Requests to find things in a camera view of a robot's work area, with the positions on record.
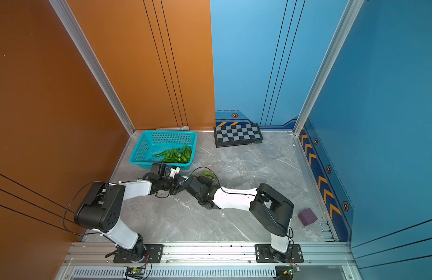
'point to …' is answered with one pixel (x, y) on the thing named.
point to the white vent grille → (180, 272)
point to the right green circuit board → (292, 271)
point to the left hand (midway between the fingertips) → (192, 182)
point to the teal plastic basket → (173, 147)
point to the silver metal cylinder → (183, 128)
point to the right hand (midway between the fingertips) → (203, 178)
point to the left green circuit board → (135, 272)
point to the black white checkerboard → (237, 135)
